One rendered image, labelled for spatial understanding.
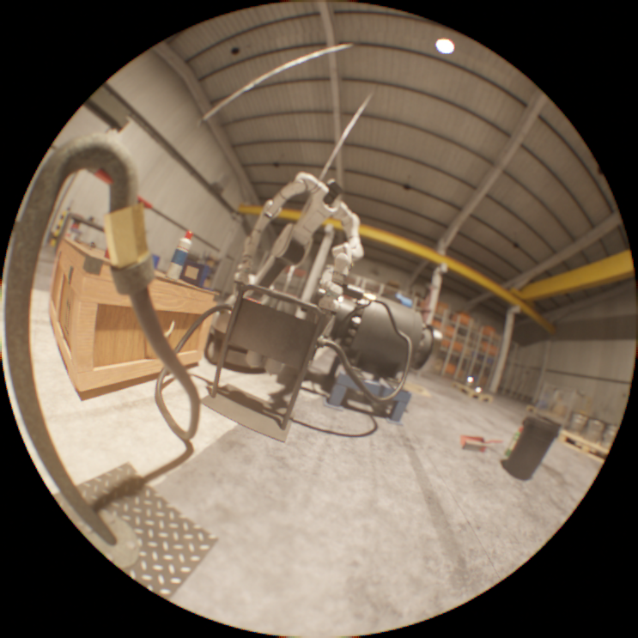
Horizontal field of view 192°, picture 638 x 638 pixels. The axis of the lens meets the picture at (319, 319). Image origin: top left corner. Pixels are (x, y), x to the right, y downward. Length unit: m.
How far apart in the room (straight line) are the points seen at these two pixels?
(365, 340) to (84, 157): 1.43
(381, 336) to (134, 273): 1.35
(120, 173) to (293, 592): 0.66
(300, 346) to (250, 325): 0.23
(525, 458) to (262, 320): 1.70
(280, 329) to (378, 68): 8.10
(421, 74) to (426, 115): 1.69
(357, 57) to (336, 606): 8.73
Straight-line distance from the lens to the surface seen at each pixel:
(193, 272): 1.07
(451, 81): 8.16
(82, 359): 0.76
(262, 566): 0.53
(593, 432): 3.96
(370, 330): 1.36
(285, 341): 0.78
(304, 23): 8.73
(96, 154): 0.22
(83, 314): 0.71
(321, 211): 1.31
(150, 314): 0.27
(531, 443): 1.49
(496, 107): 8.52
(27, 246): 0.21
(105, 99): 9.21
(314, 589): 0.54
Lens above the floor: 0.51
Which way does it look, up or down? 1 degrees up
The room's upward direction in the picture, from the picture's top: 19 degrees clockwise
